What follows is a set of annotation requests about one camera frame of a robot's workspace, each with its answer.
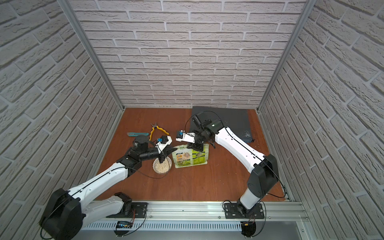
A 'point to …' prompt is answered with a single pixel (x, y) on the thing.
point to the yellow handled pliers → (155, 126)
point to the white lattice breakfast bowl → (162, 167)
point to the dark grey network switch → (237, 119)
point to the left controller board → (125, 224)
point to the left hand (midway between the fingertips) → (174, 143)
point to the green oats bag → (183, 156)
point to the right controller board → (248, 228)
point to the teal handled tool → (130, 134)
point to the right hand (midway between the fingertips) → (186, 146)
